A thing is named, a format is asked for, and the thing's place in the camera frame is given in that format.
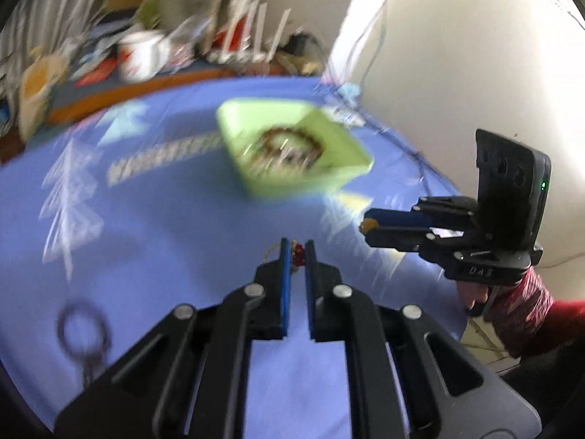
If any white router with antennas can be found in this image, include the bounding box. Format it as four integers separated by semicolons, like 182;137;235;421
205;0;293;65

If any green plastic basket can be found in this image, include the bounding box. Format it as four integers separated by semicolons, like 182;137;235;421
216;98;375;199

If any pile of beaded bracelets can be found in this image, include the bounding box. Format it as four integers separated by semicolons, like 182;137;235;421
247;125;327;177

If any red booklet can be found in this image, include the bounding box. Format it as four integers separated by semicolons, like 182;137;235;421
75;61;115;85

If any blue printed tablecloth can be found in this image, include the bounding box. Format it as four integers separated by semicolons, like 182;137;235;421
0;75;471;439

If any person's right hand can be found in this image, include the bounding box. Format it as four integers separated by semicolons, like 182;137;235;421
456;280;494;316

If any person's right forearm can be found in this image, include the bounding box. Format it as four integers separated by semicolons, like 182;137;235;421
482;267;585;362

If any white enamel mug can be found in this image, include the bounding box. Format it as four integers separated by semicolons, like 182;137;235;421
116;32;172;83

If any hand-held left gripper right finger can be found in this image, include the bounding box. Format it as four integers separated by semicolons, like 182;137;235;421
304;239;542;439

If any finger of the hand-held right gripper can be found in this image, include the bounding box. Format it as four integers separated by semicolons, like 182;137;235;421
363;196;479;230
366;226;467;254

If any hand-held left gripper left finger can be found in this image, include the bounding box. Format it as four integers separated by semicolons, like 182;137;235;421
55;238;293;439

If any red bead pendant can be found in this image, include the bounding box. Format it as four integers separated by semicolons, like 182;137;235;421
267;240;307;275

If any yellow-white packet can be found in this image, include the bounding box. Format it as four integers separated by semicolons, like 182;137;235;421
18;55;69;133

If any dark beaded bracelet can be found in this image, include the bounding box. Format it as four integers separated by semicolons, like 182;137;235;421
57;301;113;385

